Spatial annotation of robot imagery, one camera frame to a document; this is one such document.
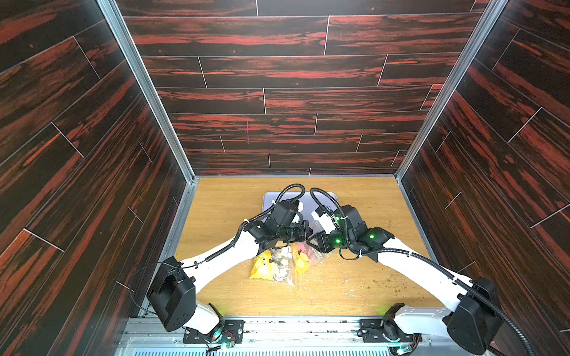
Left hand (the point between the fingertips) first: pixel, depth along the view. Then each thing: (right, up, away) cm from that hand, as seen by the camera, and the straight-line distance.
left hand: (315, 232), depth 77 cm
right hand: (0, -2, +4) cm, 4 cm away
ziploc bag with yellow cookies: (-13, -14, +9) cm, 21 cm away
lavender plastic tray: (-19, +12, +37) cm, 44 cm away
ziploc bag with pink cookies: (-4, -10, +7) cm, 13 cm away
